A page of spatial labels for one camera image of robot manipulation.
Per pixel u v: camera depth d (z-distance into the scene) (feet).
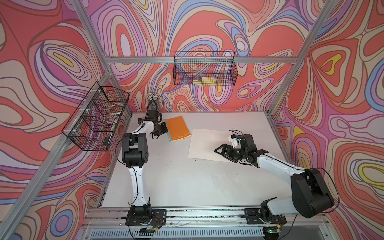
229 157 2.53
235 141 2.68
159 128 2.98
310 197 1.39
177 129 3.44
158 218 2.38
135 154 1.92
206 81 2.70
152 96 3.43
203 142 3.35
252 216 2.40
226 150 2.55
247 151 2.25
